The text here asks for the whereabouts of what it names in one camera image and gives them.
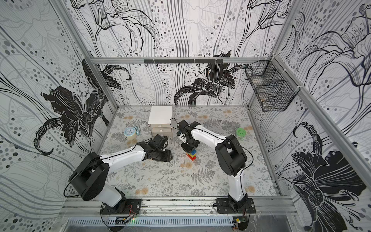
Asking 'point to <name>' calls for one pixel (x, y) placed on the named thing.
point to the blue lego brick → (193, 152)
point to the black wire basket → (274, 87)
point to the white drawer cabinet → (160, 120)
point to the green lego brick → (190, 154)
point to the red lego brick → (191, 158)
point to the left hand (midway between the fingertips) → (170, 160)
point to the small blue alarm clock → (131, 133)
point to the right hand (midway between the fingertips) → (191, 148)
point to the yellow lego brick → (193, 156)
